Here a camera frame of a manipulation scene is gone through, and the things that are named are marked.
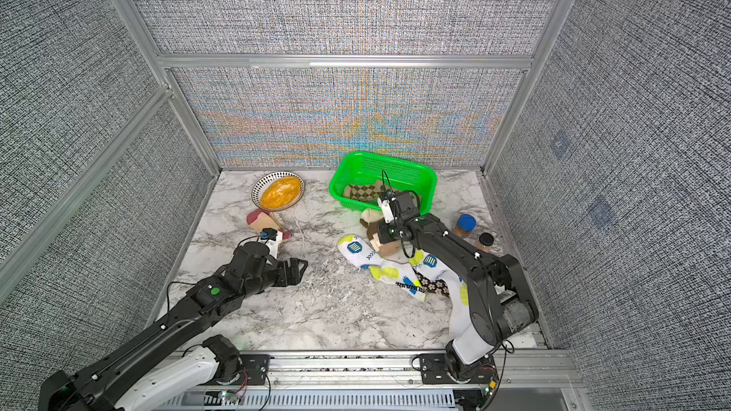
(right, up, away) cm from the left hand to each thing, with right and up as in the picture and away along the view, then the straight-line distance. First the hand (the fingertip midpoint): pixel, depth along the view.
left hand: (301, 261), depth 78 cm
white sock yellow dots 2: (+45, -9, +5) cm, 46 cm away
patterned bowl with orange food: (-14, +20, +25) cm, 35 cm away
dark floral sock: (+40, -10, +10) cm, 42 cm away
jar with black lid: (+53, +5, +5) cm, 53 cm away
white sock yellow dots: (+28, -6, +10) cm, 30 cm away
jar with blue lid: (+51, +8, +16) cm, 54 cm away
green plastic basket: (+16, +30, +39) cm, 52 cm away
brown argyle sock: (+18, +19, +32) cm, 41 cm away
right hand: (+23, +11, +11) cm, 28 cm away
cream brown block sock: (+19, +11, +19) cm, 29 cm away
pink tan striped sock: (-19, +10, +23) cm, 31 cm away
